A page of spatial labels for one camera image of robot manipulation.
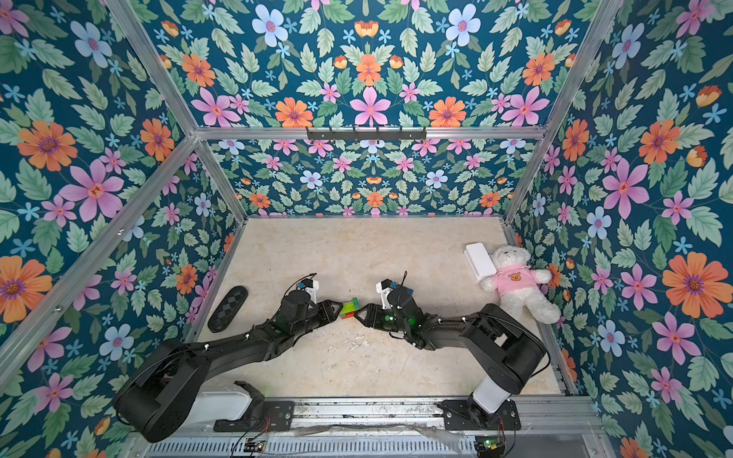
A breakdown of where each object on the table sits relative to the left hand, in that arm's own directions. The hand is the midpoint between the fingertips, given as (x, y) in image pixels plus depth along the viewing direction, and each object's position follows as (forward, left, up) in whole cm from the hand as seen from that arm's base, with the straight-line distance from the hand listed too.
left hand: (344, 305), depth 87 cm
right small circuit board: (-38, -37, -9) cm, 54 cm away
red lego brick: (-2, -1, -4) cm, 4 cm away
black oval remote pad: (+4, +38, -3) cm, 38 cm away
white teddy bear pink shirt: (+3, -56, 0) cm, 56 cm away
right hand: (-4, -5, 0) cm, 6 cm away
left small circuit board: (-33, +23, -8) cm, 41 cm away
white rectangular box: (+15, -48, -2) cm, 50 cm away
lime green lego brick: (0, -1, -2) cm, 2 cm away
